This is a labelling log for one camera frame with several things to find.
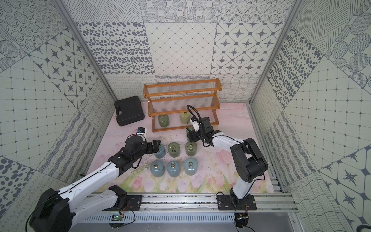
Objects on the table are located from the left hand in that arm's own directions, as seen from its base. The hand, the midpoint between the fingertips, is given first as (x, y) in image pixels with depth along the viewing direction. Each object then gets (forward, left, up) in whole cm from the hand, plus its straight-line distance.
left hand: (157, 141), depth 82 cm
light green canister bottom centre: (+23, -15, -6) cm, 28 cm away
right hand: (+11, -21, -8) cm, 25 cm away
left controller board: (-35, +17, -15) cm, 42 cm away
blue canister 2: (-12, -20, -5) cm, 24 cm away
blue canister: (-13, -1, -6) cm, 14 cm away
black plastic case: (+32, +30, -9) cm, 45 cm away
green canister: (-1, -9, -6) cm, 11 cm away
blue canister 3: (-13, -11, -6) cm, 18 cm away
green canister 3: (+20, 0, -5) cm, 20 cm away
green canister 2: (-1, -20, -6) cm, 21 cm away
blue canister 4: (-3, -2, -7) cm, 8 cm away
